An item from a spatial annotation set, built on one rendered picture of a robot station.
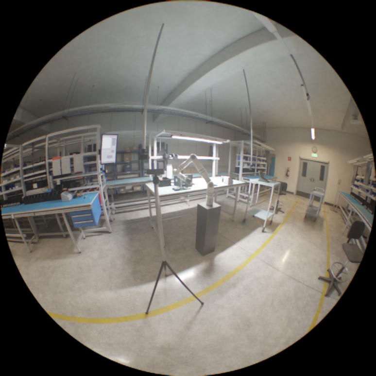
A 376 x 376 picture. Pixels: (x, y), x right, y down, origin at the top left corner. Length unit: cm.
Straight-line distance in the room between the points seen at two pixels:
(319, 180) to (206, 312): 728
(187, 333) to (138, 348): 52
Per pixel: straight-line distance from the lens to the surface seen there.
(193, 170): 569
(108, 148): 216
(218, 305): 158
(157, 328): 150
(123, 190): 541
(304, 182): 760
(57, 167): 275
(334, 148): 774
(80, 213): 203
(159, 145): 363
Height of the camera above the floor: 146
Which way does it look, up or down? 14 degrees down
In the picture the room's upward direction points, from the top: 1 degrees clockwise
